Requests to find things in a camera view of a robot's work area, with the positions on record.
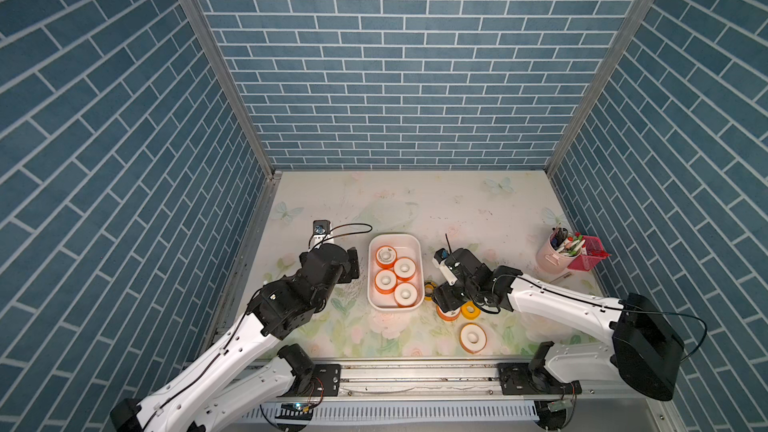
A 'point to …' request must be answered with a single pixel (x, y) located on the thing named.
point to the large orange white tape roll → (385, 281)
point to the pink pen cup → (549, 260)
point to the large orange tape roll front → (473, 338)
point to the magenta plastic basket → (595, 252)
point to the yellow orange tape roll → (469, 310)
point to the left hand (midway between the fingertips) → (350, 252)
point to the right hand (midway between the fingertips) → (443, 292)
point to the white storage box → (408, 295)
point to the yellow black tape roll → (429, 290)
